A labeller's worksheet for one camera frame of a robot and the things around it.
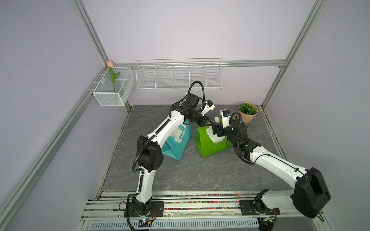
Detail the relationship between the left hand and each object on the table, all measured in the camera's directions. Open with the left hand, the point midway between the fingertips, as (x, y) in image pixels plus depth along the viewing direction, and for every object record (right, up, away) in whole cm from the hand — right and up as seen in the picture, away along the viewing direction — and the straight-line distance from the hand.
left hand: (212, 124), depth 81 cm
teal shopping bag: (-22, -16, +4) cm, 27 cm away
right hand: (+3, +3, 0) cm, 4 cm away
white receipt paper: (+1, -8, +2) cm, 8 cm away
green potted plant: (+28, +10, +18) cm, 35 cm away
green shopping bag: (-3, -14, +4) cm, 14 cm away
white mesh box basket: (-65, +21, +4) cm, 68 cm away
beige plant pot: (+29, +3, +23) cm, 37 cm away
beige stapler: (+2, +3, -1) cm, 4 cm away
